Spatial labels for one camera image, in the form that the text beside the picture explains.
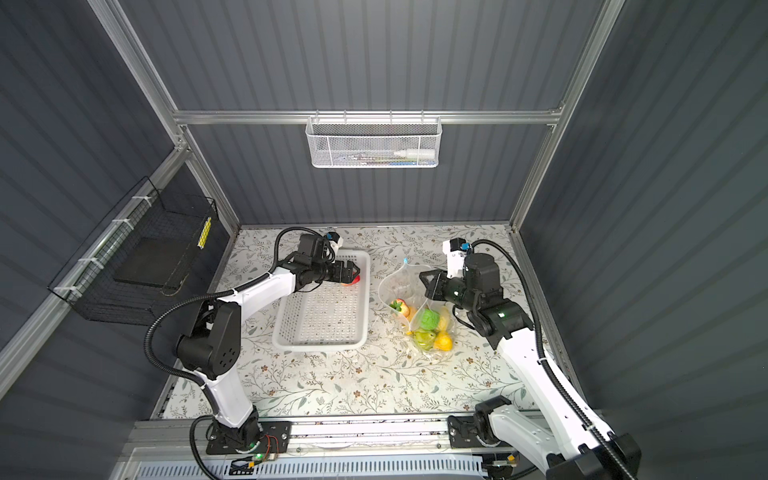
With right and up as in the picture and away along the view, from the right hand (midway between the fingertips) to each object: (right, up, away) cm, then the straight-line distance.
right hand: (423, 277), depth 73 cm
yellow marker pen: (-61, +12, +10) cm, 63 cm away
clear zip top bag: (-4, -7, +10) cm, 13 cm away
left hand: (-22, +1, +22) cm, 31 cm away
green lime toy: (+3, -13, +10) cm, 17 cm away
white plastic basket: (-28, -15, +23) cm, 39 cm away
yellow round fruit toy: (+7, -19, +12) cm, 24 cm away
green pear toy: (+2, -18, +10) cm, 21 cm away
